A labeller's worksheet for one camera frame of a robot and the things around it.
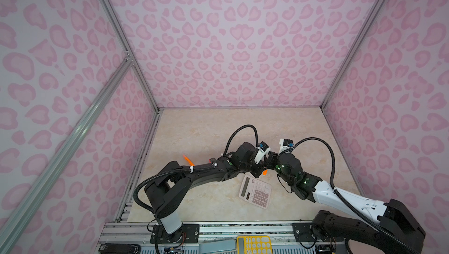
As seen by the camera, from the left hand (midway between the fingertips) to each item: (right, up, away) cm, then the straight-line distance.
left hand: (270, 164), depth 80 cm
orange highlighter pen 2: (-41, -2, +15) cm, 43 cm away
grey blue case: (-23, -30, -11) cm, 40 cm away
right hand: (-3, +6, 0) cm, 6 cm away
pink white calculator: (-6, -14, +3) cm, 15 cm away
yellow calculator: (-9, -29, -11) cm, 32 cm away
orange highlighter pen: (-3, -3, -3) cm, 5 cm away
